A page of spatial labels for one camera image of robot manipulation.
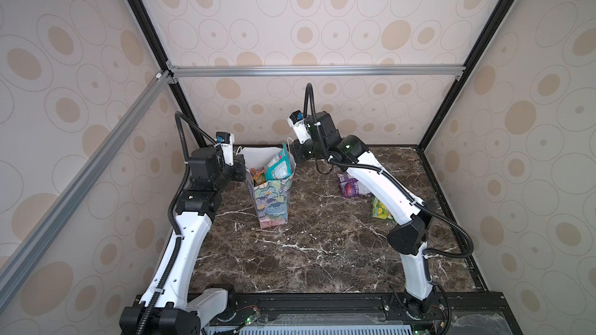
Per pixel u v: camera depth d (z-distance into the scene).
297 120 0.65
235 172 0.65
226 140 0.60
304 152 0.66
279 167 0.79
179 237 0.44
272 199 0.81
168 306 0.37
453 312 0.74
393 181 0.51
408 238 0.48
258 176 0.85
